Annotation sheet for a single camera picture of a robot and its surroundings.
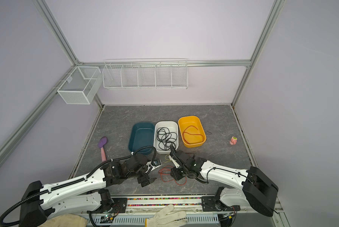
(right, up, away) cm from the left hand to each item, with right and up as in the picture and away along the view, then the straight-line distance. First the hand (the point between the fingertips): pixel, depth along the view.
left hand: (151, 170), depth 76 cm
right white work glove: (+7, -22, -6) cm, 24 cm away
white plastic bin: (+12, +22, +29) cm, 38 cm away
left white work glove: (-40, -23, -7) cm, 47 cm away
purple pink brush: (-37, +12, +20) cm, 44 cm away
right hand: (+12, -4, +5) cm, 14 cm away
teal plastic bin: (-10, +17, +23) cm, 30 cm away
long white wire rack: (-8, +60, +23) cm, 65 cm away
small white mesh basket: (-54, +51, +23) cm, 78 cm away
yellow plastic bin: (+26, +18, +28) cm, 42 cm away
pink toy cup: (+52, +13, +18) cm, 57 cm away
